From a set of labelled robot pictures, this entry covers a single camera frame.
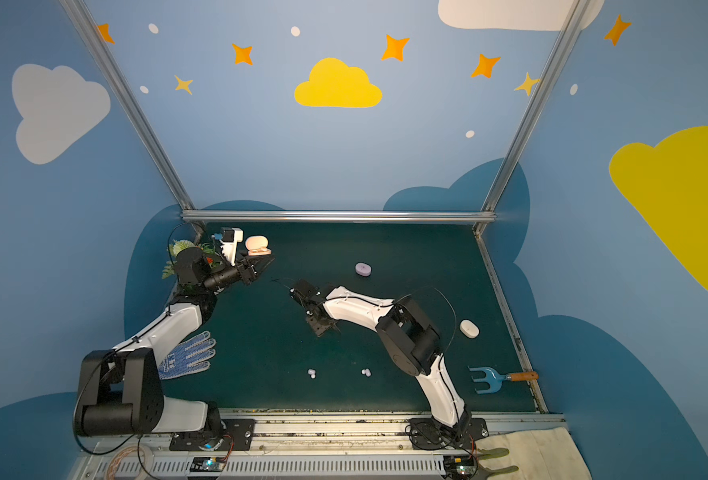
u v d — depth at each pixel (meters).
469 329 0.91
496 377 0.84
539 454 0.72
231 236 0.72
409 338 0.52
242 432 0.75
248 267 0.73
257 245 0.80
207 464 0.71
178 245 0.93
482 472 0.69
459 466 0.71
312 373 0.84
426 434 0.76
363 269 1.07
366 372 0.84
